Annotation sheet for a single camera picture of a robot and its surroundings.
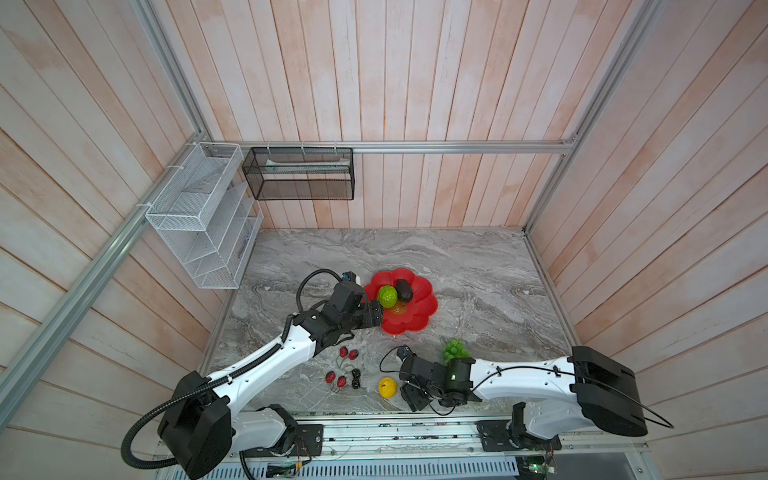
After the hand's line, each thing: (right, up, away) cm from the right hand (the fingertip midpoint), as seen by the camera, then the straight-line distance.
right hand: (410, 390), depth 81 cm
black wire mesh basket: (-36, +67, +24) cm, 80 cm away
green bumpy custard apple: (-6, +24, +12) cm, 28 cm away
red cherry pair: (-19, +8, +7) cm, 22 cm away
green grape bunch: (+13, +11, +3) cm, 17 cm away
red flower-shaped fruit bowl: (0, +18, +15) cm, 23 cm away
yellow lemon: (-6, +3, -4) cm, 8 cm away
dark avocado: (0, +26, +16) cm, 30 cm away
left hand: (-11, +21, 0) cm, 23 cm away
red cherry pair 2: (-22, +3, +1) cm, 22 cm away
